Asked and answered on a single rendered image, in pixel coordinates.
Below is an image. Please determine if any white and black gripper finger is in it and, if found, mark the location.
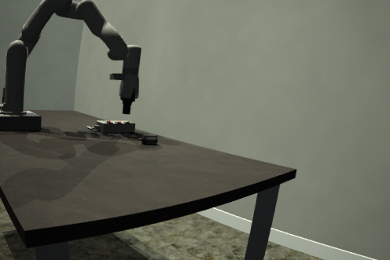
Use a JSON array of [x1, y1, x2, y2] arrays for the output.
[[123, 89, 135, 114], [120, 97, 126, 112]]

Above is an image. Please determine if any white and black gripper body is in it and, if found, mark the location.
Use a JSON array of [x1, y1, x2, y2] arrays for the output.
[[120, 75, 139, 99]]

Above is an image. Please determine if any white power strip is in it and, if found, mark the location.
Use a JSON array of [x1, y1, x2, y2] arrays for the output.
[[86, 121, 135, 133]]

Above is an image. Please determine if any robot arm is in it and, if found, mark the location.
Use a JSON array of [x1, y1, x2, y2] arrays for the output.
[[0, 0, 142, 115]]

